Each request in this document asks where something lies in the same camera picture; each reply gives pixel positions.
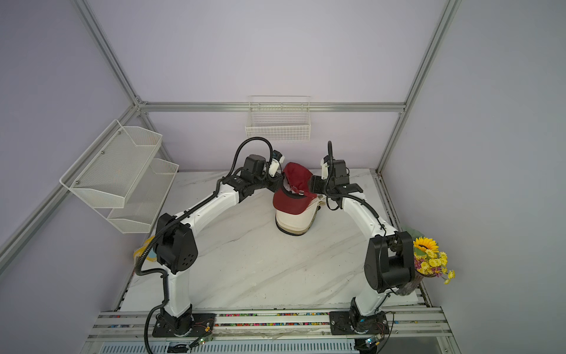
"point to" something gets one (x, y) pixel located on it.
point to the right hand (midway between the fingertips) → (315, 185)
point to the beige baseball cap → (295, 232)
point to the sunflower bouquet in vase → (429, 262)
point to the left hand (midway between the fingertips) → (281, 177)
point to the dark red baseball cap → (295, 197)
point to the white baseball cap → (299, 220)
